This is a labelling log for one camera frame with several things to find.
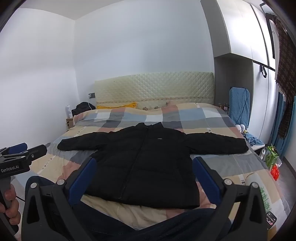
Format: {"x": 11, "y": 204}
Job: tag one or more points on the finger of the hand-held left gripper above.
{"x": 38, "y": 150}
{"x": 17, "y": 147}

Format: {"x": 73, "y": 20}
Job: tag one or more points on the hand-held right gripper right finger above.
{"x": 205, "y": 179}

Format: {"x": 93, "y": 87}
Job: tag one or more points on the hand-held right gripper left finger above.
{"x": 83, "y": 179}

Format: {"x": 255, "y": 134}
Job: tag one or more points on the black puffer jacket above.
{"x": 143, "y": 162}

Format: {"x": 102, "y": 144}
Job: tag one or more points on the person's left hand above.
{"x": 12, "y": 210}

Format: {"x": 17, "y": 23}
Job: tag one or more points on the bed with plaid quilt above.
{"x": 231, "y": 162}

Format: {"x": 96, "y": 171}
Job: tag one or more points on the wooden nightstand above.
{"x": 69, "y": 122}

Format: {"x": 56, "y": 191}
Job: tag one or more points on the white spray bottle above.
{"x": 68, "y": 112}

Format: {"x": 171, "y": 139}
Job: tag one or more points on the black bag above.
{"x": 82, "y": 108}

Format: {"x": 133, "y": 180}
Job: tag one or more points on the white side table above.
{"x": 258, "y": 147}

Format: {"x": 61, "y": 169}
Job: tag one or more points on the crumpled blue cloth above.
{"x": 253, "y": 139}

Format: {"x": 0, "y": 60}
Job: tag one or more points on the white toy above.
{"x": 241, "y": 128}

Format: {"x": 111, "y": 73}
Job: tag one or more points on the person's dark jeans legs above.
{"x": 161, "y": 226}

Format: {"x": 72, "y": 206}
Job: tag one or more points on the red bag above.
{"x": 275, "y": 172}

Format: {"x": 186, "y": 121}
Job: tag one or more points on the black phone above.
{"x": 271, "y": 220}

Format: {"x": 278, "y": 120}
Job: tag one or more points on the yellow pillow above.
{"x": 115, "y": 106}

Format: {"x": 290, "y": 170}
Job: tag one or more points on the blue cloth-covered chair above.
{"x": 239, "y": 104}

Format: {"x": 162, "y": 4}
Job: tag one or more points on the blue curtain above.
{"x": 283, "y": 143}

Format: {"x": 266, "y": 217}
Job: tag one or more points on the cream quilted headboard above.
{"x": 157, "y": 89}

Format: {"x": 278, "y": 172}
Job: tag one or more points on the brown patterned scarf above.
{"x": 285, "y": 69}

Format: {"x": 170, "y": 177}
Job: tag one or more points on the grey white wardrobe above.
{"x": 240, "y": 30}

